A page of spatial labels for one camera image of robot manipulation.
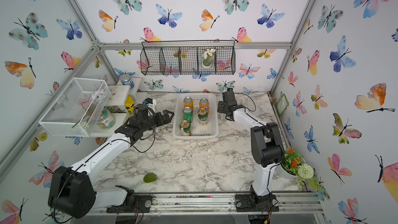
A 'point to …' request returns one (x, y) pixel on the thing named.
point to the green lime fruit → (150, 177)
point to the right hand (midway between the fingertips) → (225, 103)
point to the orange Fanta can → (204, 103)
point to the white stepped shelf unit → (123, 99)
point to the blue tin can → (126, 80)
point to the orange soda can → (188, 102)
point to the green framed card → (282, 104)
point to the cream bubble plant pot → (106, 121)
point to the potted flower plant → (293, 165)
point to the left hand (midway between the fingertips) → (169, 113)
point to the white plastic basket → (210, 129)
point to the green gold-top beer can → (186, 125)
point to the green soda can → (187, 114)
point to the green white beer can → (202, 116)
